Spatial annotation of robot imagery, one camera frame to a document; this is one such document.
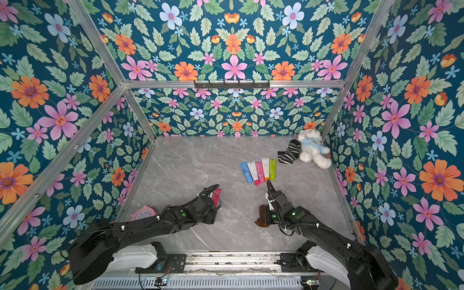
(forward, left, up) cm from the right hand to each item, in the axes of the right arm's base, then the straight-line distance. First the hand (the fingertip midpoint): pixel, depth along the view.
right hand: (265, 213), depth 83 cm
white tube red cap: (+29, +6, -3) cm, 30 cm away
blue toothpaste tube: (+25, +10, -2) cm, 27 cm away
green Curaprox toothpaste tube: (+28, -6, -3) cm, 29 cm away
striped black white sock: (+39, -18, -2) cm, 43 cm away
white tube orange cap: (+31, -2, -2) cm, 31 cm away
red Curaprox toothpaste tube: (+11, +25, -2) cm, 27 cm away
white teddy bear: (+38, -29, +4) cm, 48 cm away
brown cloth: (-4, +2, 0) cm, 4 cm away
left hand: (+1, +24, -1) cm, 24 cm away
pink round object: (-1, +59, -1) cm, 59 cm away
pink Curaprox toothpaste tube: (+25, +2, -2) cm, 25 cm away
